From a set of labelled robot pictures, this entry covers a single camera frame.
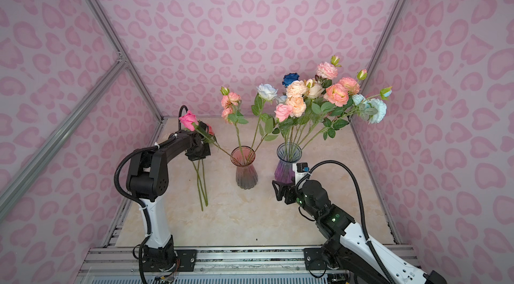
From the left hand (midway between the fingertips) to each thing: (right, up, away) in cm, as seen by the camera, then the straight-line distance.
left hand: (205, 152), depth 101 cm
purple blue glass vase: (+39, +1, -18) cm, 43 cm away
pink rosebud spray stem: (+18, +17, -29) cm, 38 cm away
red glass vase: (+21, -1, -17) cm, 27 cm away
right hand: (+36, -8, -25) cm, 45 cm away
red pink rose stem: (0, -13, -6) cm, 15 cm away
